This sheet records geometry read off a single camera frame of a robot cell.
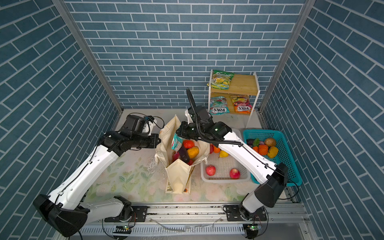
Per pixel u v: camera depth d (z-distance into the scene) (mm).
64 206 377
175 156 857
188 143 889
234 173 825
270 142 938
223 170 887
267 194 409
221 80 875
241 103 990
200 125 518
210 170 828
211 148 517
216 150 516
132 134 533
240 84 905
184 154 811
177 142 722
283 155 896
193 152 840
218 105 989
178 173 713
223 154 912
